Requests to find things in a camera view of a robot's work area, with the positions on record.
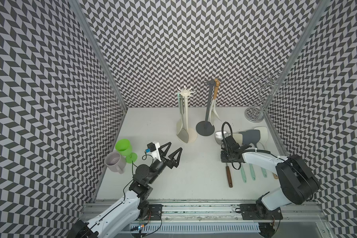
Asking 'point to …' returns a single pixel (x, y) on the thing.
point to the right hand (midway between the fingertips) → (225, 159)
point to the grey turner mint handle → (243, 136)
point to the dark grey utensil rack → (207, 128)
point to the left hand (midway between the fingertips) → (176, 146)
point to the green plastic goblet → (124, 147)
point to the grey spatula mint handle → (253, 136)
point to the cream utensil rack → (192, 133)
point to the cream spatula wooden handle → (261, 145)
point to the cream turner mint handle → (237, 138)
